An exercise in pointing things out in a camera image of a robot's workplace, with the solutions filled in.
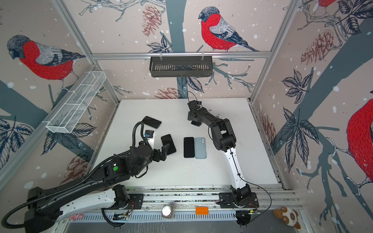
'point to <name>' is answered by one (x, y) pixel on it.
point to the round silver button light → (167, 211)
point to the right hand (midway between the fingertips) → (197, 118)
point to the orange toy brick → (202, 210)
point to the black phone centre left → (166, 140)
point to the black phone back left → (151, 122)
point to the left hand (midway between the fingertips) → (164, 141)
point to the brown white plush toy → (289, 215)
